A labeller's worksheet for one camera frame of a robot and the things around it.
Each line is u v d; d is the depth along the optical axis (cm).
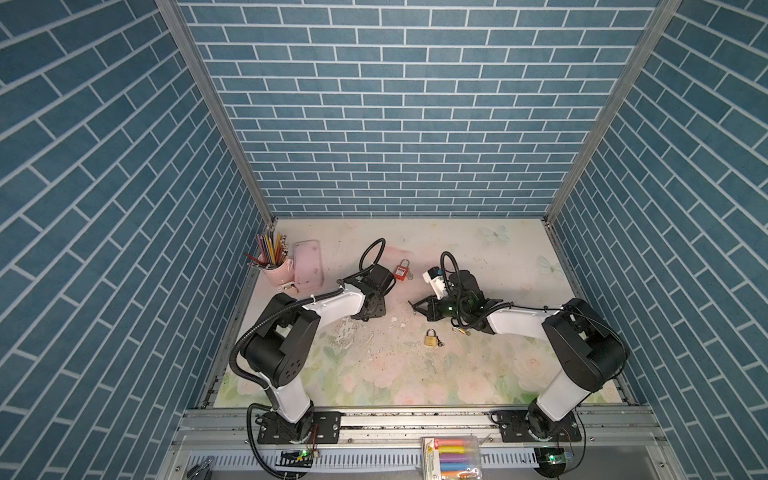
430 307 79
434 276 83
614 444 75
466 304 72
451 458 68
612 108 87
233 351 42
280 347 47
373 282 75
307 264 103
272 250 96
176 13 70
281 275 95
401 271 103
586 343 48
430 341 89
